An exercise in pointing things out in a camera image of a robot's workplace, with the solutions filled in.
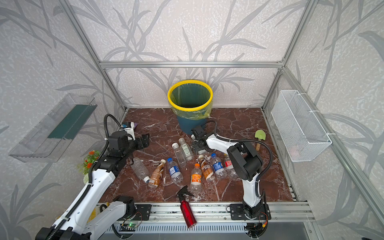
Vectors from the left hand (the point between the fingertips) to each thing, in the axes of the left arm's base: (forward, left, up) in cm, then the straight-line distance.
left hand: (144, 130), depth 79 cm
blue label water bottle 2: (-14, -41, -17) cm, 47 cm away
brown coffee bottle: (-18, -6, -17) cm, 26 cm away
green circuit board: (-41, +3, -22) cm, 47 cm away
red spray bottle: (-27, -21, -20) cm, 40 cm away
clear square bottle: (-7, -18, -18) cm, 27 cm away
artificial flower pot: (-9, +35, -17) cm, 40 cm away
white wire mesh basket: (-10, -72, +14) cm, 74 cm away
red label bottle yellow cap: (-12, -48, -19) cm, 53 cm away
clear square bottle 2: (-2, -22, -17) cm, 28 cm away
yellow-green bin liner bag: (+33, -23, -4) cm, 40 cm away
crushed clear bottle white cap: (-15, +3, -17) cm, 23 cm away
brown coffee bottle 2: (-14, -34, -17) cm, 40 cm away
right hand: (+6, -30, -20) cm, 36 cm away
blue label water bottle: (-16, -16, -17) cm, 28 cm away
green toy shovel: (+12, -72, -21) cm, 76 cm away
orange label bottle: (-18, -28, -17) cm, 37 cm away
